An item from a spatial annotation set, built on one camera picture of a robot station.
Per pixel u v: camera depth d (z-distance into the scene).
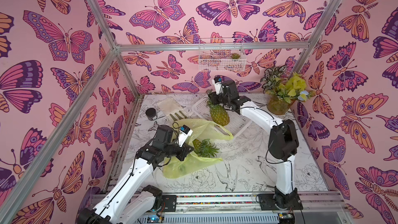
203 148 0.85
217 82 0.80
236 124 1.03
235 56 0.92
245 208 0.73
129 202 0.46
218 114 0.88
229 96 0.71
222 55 0.96
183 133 0.67
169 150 0.64
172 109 1.10
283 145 0.53
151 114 1.05
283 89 0.92
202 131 0.76
